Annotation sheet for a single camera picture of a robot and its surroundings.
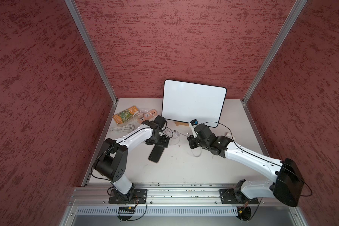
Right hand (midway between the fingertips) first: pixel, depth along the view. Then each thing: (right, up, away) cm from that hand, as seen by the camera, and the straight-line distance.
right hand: (188, 140), depth 81 cm
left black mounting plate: (-30, -27, -10) cm, 41 cm away
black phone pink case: (-21, -11, +9) cm, 25 cm away
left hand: (-18, -5, +6) cm, 20 cm away
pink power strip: (-29, +14, +25) cm, 41 cm away
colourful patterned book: (-46, +14, +25) cm, 54 cm away
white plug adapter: (+30, 0, +14) cm, 33 cm away
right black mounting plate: (+21, -29, -8) cm, 36 cm away
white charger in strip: (-34, +15, +20) cm, 42 cm away
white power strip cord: (-45, +5, +18) cm, 48 cm away
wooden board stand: (-3, +9, +18) cm, 20 cm away
